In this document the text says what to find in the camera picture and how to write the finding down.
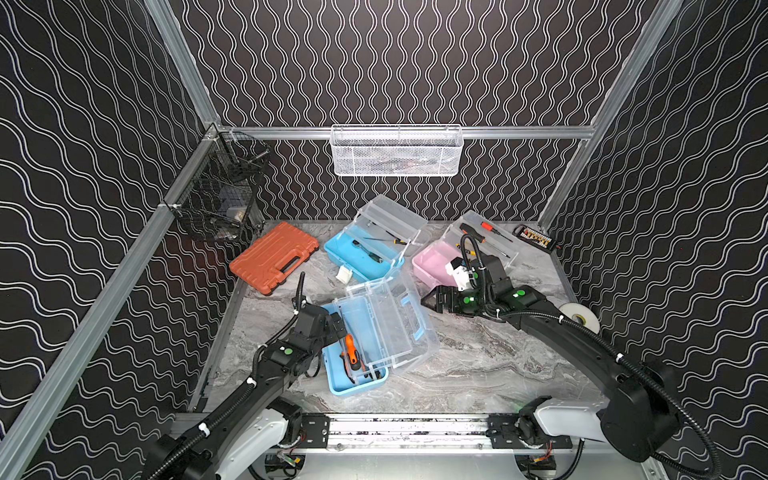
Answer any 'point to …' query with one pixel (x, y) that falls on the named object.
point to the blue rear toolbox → (375, 241)
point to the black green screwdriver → (373, 256)
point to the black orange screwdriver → (468, 229)
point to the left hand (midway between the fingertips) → (329, 323)
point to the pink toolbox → (430, 258)
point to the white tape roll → (582, 315)
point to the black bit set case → (535, 238)
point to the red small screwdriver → (489, 227)
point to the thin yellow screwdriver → (395, 241)
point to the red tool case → (274, 257)
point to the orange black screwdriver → (353, 354)
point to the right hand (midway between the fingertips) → (433, 301)
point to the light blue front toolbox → (386, 332)
